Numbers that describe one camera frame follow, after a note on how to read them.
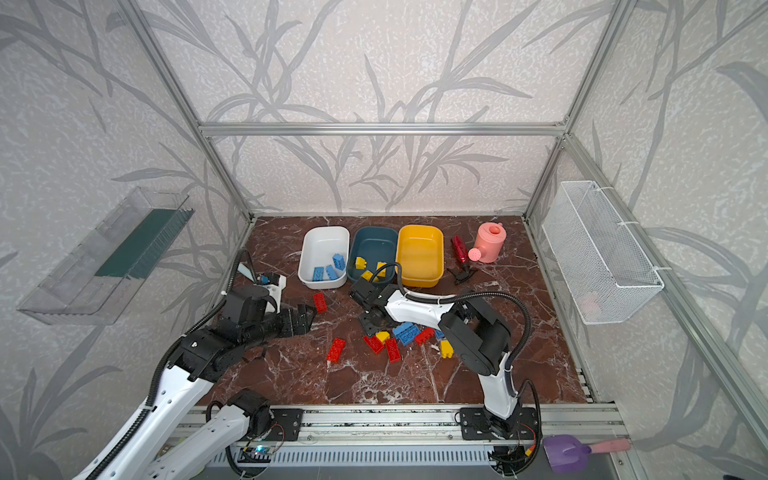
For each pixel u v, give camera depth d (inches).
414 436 28.6
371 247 42.8
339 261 39.8
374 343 33.5
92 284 25.0
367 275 39.8
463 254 41.3
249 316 21.3
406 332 34.7
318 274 40.1
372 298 28.1
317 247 41.9
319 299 37.8
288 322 24.9
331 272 40.1
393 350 33.3
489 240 39.0
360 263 40.4
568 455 27.3
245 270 40.1
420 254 42.6
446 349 33.1
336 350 33.2
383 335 34.0
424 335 34.2
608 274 24.0
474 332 19.4
